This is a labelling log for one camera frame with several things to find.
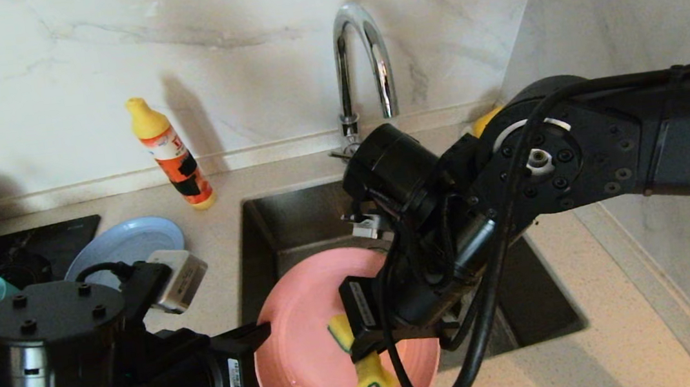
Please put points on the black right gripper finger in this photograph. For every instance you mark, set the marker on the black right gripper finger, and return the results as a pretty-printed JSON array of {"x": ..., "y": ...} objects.
[{"x": 375, "y": 346}]

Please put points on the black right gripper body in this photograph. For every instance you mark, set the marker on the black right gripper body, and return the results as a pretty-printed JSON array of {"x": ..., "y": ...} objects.
[{"x": 415, "y": 237}]

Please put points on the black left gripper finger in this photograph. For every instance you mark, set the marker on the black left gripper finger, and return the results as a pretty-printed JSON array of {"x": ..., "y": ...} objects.
[{"x": 241, "y": 338}]

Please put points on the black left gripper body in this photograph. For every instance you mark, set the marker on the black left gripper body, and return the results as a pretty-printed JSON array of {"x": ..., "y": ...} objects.
[{"x": 64, "y": 355}]

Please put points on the yellow green sponge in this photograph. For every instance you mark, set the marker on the yellow green sponge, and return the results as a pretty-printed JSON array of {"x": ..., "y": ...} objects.
[{"x": 372, "y": 378}]

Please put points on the pink plate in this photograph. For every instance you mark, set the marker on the pink plate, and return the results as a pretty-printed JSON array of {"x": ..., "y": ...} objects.
[{"x": 306, "y": 366}]

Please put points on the grey-blue plate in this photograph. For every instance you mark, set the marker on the grey-blue plate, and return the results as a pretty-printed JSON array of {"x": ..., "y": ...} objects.
[{"x": 129, "y": 241}]

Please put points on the orange detergent bottle yellow cap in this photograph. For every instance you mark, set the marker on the orange detergent bottle yellow cap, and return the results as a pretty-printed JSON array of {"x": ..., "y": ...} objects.
[{"x": 176, "y": 164}]

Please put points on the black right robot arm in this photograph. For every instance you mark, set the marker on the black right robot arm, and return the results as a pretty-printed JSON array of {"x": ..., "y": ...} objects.
[{"x": 638, "y": 140}]

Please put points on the stainless steel sink basin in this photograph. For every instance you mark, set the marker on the stainless steel sink basin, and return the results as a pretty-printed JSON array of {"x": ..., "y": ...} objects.
[{"x": 284, "y": 226}]

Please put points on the black induction cooktop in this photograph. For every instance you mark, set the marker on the black induction cooktop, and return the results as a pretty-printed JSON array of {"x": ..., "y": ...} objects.
[{"x": 51, "y": 236}]

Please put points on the yellow pear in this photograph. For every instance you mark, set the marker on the yellow pear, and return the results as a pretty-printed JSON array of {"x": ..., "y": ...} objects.
[{"x": 485, "y": 120}]

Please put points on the chrome gooseneck faucet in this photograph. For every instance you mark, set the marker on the chrome gooseneck faucet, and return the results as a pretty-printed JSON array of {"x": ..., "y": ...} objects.
[{"x": 344, "y": 90}]

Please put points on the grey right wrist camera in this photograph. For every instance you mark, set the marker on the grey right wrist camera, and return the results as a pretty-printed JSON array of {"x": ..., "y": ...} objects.
[{"x": 366, "y": 223}]

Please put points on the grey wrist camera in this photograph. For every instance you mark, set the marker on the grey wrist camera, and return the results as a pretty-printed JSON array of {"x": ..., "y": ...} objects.
[
  {"x": 366, "y": 223},
  {"x": 179, "y": 280}
]

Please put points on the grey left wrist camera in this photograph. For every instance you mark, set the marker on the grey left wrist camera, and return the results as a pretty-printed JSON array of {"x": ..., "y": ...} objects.
[{"x": 179, "y": 280}]

